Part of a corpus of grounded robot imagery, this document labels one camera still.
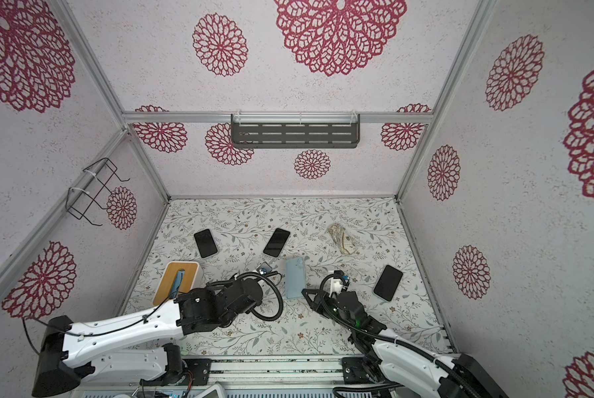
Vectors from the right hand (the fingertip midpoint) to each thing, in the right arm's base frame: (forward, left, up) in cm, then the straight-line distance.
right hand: (300, 291), depth 79 cm
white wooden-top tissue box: (+7, +45, -6) cm, 46 cm away
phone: (+26, +42, -11) cm, 50 cm away
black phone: (+26, +11, -10) cm, 30 cm away
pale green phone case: (+5, +2, -1) cm, 6 cm away
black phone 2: (+9, -32, -12) cm, 36 cm away
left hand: (0, +14, +6) cm, 16 cm away
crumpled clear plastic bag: (+25, -17, -8) cm, 31 cm away
